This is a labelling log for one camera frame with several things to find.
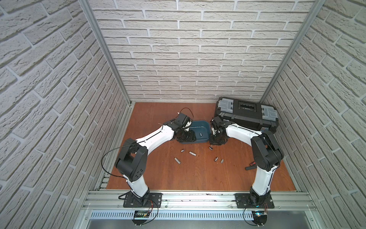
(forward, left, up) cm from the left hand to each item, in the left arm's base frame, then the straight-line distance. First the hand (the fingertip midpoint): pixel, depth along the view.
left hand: (195, 137), depth 87 cm
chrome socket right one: (-11, -13, -9) cm, 19 cm away
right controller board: (-40, -32, -11) cm, 53 cm away
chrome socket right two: (-11, -17, -9) cm, 23 cm away
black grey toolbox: (+15, -35, +7) cm, 39 cm away
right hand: (+2, -13, -9) cm, 16 cm away
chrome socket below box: (-3, -11, -9) cm, 14 cm away
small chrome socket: (-4, +8, -10) cm, 14 cm away
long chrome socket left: (-11, +11, -10) cm, 19 cm away
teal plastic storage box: (+15, -4, -9) cm, 18 cm away
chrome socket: (+8, -5, -9) cm, 13 cm away
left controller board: (-38, +29, -14) cm, 50 cm away
